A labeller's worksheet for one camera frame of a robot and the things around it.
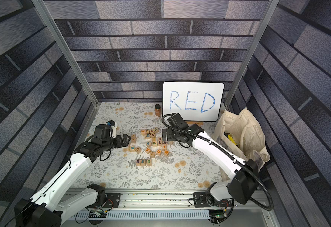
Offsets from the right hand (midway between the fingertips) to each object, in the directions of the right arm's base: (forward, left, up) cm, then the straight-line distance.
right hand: (170, 132), depth 80 cm
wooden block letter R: (-12, +20, -16) cm, 28 cm away
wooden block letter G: (-4, +21, -15) cm, 26 cm away
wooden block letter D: (-12, +13, -16) cm, 24 cm away
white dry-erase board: (+26, -17, 0) cm, 31 cm away
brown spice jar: (+27, +10, -11) cm, 31 cm away
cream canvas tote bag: (+1, -42, -3) cm, 42 cm away
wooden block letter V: (+12, +11, -15) cm, 23 cm away
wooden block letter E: (-12, +17, -16) cm, 26 cm away
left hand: (-3, +26, -1) cm, 27 cm away
